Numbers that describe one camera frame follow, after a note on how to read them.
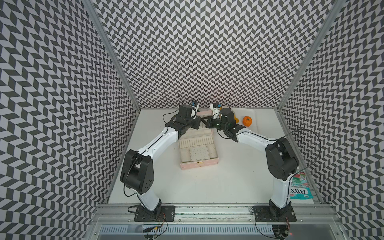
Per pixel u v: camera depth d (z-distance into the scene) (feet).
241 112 3.89
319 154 2.83
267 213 2.37
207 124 2.59
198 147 2.92
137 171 1.48
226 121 2.33
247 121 3.44
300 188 2.62
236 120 3.50
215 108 2.65
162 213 2.36
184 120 2.19
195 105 2.49
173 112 2.13
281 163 1.64
